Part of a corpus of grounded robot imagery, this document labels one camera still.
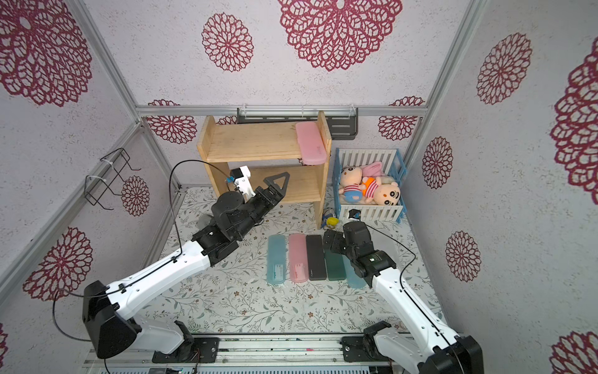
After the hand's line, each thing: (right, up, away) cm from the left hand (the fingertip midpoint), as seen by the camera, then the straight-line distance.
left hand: (285, 181), depth 65 cm
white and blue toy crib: (+50, +13, +48) cm, 71 cm away
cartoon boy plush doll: (+37, 0, +37) cm, 53 cm away
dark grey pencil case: (+11, -32, +27) cm, 43 cm away
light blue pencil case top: (-5, -29, +30) cm, 42 cm away
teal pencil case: (+25, -35, +24) cm, 50 cm away
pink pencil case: (+4, -28, +29) cm, 40 cm away
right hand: (+19, -18, +16) cm, 31 cm away
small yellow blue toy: (+17, -12, +37) cm, 43 cm away
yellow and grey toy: (-36, -13, +32) cm, 50 cm away
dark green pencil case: (+19, -31, +27) cm, 45 cm away
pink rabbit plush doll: (+28, +6, +38) cm, 47 cm away
